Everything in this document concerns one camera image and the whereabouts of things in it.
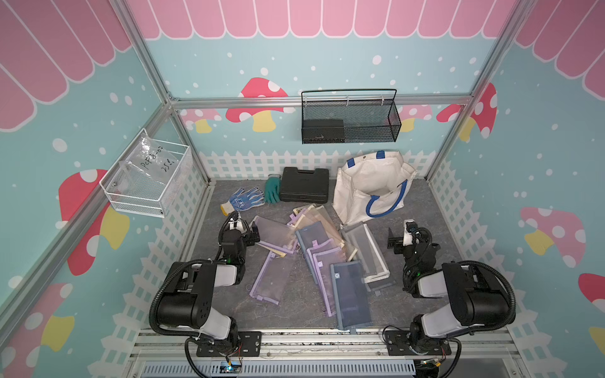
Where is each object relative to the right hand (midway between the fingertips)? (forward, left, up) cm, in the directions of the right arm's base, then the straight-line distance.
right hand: (403, 227), depth 90 cm
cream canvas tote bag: (+26, +7, -4) cm, 27 cm away
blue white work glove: (+23, +68, -9) cm, 72 cm away
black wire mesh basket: (+36, +18, +26) cm, 48 cm away
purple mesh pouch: (-16, +51, -11) cm, 55 cm away
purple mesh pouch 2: (+5, +51, -11) cm, 52 cm away
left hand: (+2, +63, -2) cm, 63 cm away
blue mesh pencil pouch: (-23, +22, -10) cm, 33 cm away
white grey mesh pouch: (-12, +13, -6) cm, 18 cm away
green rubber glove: (+27, +54, -6) cm, 61 cm away
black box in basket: (+26, +30, +26) cm, 47 cm away
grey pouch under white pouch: (-19, +12, -9) cm, 25 cm away
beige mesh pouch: (+9, +32, -3) cm, 33 cm away
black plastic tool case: (+29, +39, -7) cm, 49 cm away
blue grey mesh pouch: (0, +37, -5) cm, 38 cm away
